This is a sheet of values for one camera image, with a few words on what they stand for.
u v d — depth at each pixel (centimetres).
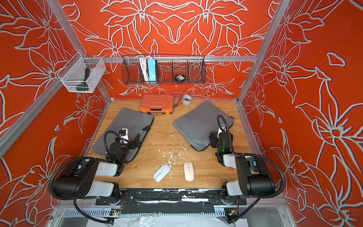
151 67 90
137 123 101
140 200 73
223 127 77
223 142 68
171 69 95
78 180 43
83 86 80
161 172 79
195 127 99
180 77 95
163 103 111
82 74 92
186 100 118
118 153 69
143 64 88
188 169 81
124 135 76
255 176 44
